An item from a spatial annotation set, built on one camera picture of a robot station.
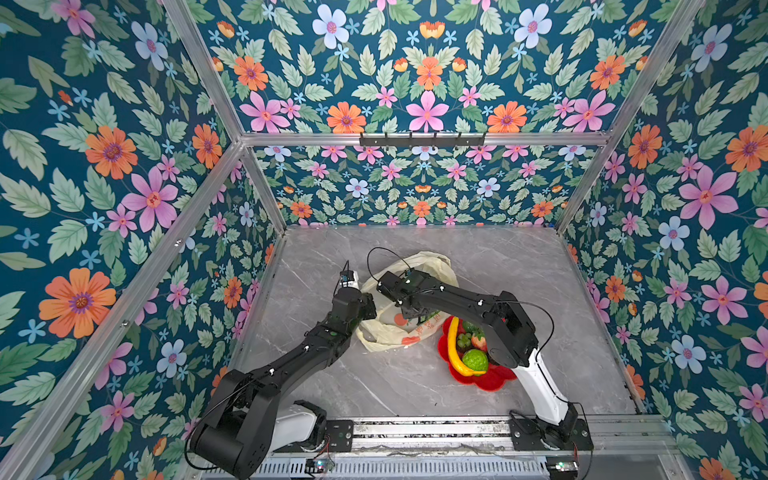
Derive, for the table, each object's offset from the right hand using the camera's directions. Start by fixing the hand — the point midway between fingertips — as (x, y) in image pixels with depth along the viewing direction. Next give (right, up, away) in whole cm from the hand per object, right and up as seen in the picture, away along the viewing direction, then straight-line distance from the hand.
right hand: (419, 306), depth 94 cm
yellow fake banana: (+10, -13, -12) cm, 20 cm away
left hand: (-14, +7, -8) cm, 17 cm away
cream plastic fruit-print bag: (-9, -6, -7) cm, 13 cm away
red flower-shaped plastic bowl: (+19, -17, -15) cm, 30 cm away
